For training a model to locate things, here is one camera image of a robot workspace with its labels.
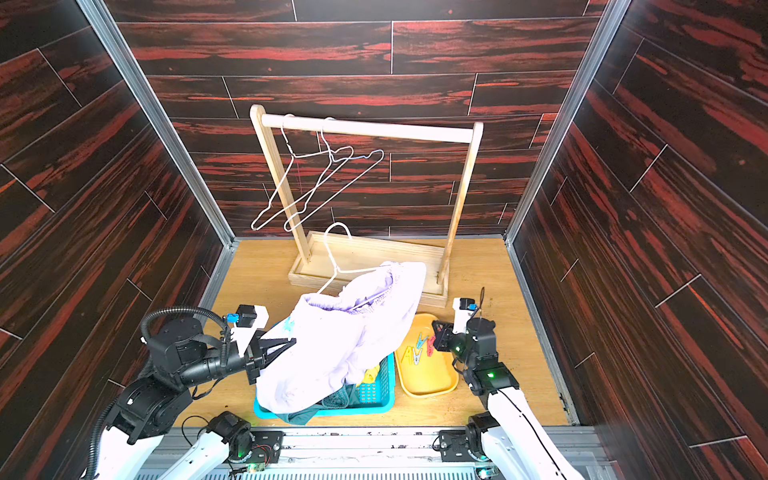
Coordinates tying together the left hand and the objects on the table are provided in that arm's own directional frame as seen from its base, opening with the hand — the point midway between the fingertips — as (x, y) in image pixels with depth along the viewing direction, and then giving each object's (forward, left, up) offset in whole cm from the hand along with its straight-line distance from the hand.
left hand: (293, 340), depth 60 cm
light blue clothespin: (+14, -29, -29) cm, 43 cm away
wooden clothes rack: (+47, +5, -31) cm, 56 cm away
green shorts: (-5, -8, -22) cm, 24 cm away
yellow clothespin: (+10, -26, -29) cm, 40 cm away
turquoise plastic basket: (-1, -16, -31) cm, 35 cm away
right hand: (+16, -34, -18) cm, 41 cm away
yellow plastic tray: (+6, -30, -30) cm, 43 cm away
